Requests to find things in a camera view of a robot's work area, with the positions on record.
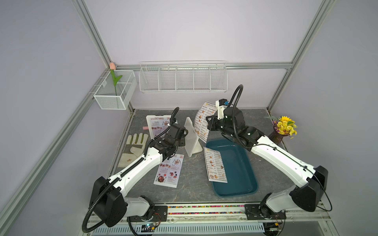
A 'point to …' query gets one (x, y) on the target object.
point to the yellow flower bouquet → (284, 125)
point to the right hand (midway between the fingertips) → (205, 117)
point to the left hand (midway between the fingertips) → (179, 136)
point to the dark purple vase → (276, 136)
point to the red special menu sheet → (169, 173)
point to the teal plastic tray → (237, 166)
